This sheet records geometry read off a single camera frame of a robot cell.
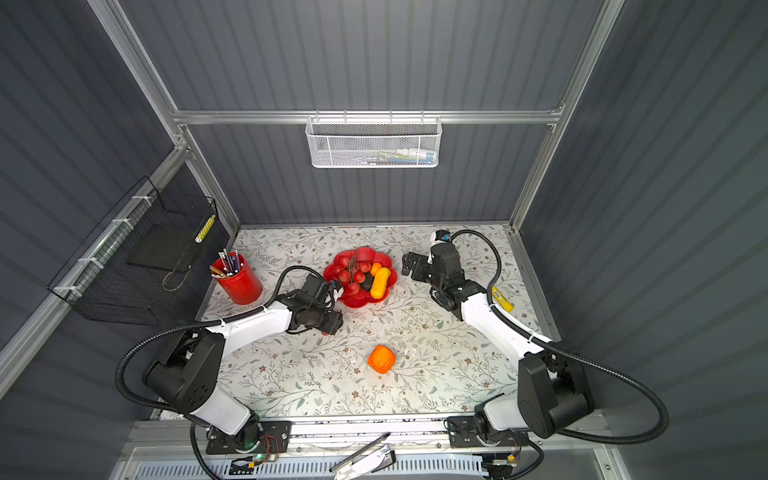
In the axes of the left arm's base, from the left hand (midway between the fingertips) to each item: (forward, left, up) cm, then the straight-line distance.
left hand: (334, 319), depth 92 cm
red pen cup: (+9, +28, +11) cm, 32 cm away
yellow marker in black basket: (+16, +33, +26) cm, 45 cm away
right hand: (+8, -26, +17) cm, 32 cm away
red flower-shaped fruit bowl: (+25, -10, +1) cm, 27 cm away
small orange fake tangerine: (+17, -13, +3) cm, 22 cm away
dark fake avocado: (+10, -10, +3) cm, 15 cm away
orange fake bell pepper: (-15, -14, +4) cm, 21 cm away
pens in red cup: (+16, +33, +9) cm, 38 cm away
